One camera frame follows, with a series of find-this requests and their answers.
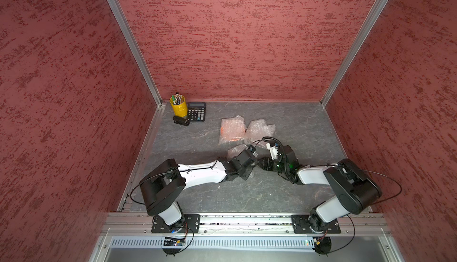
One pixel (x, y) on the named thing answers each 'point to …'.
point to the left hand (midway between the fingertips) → (244, 168)
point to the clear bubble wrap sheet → (234, 168)
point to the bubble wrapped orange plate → (232, 128)
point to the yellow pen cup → (180, 110)
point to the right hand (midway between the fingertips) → (257, 164)
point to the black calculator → (196, 112)
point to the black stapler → (182, 120)
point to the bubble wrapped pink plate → (257, 130)
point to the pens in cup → (177, 99)
